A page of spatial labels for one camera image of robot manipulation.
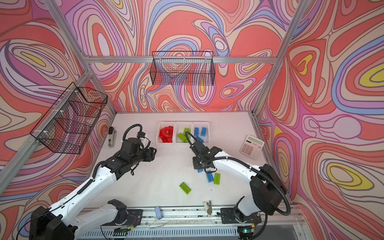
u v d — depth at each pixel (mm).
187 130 1066
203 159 597
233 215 734
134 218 719
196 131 1064
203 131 1013
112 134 1017
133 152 607
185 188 806
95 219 525
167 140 1009
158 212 732
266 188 423
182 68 984
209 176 860
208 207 756
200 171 807
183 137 1013
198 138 990
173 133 984
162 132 1011
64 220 396
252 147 976
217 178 863
